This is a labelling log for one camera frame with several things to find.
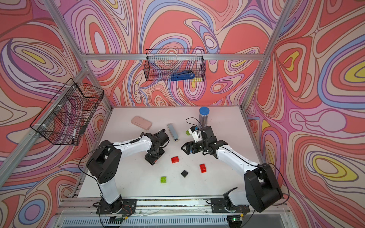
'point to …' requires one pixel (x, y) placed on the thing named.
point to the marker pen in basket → (73, 137)
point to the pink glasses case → (141, 122)
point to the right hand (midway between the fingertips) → (189, 149)
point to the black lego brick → (184, 173)
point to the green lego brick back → (187, 132)
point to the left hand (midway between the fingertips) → (162, 158)
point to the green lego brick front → (163, 179)
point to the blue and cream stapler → (175, 136)
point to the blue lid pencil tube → (204, 112)
